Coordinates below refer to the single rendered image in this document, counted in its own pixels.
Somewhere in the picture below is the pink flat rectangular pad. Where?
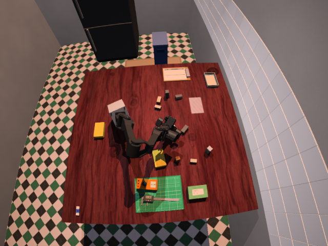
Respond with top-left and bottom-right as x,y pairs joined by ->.
189,97 -> 204,114

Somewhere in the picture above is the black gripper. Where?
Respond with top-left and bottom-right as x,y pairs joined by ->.
155,117 -> 182,139

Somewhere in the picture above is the green cutting mat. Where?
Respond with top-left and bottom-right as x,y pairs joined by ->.
135,175 -> 184,213

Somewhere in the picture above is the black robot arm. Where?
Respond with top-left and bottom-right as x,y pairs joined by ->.
115,112 -> 179,158

